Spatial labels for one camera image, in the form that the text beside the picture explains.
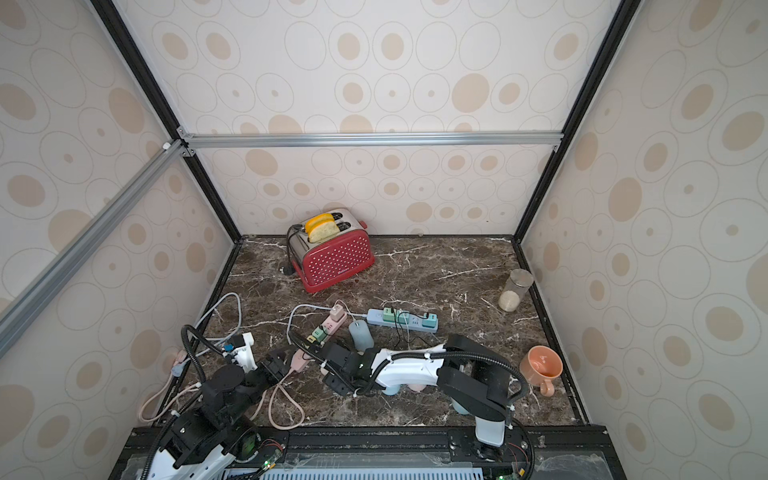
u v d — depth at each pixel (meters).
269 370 0.65
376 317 0.95
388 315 0.90
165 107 0.84
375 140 0.90
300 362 0.84
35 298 0.53
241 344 0.67
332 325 0.92
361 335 0.90
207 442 0.54
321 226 0.94
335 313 0.91
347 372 0.63
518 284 0.88
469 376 0.46
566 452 0.73
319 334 0.86
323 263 0.95
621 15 0.68
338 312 0.92
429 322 0.91
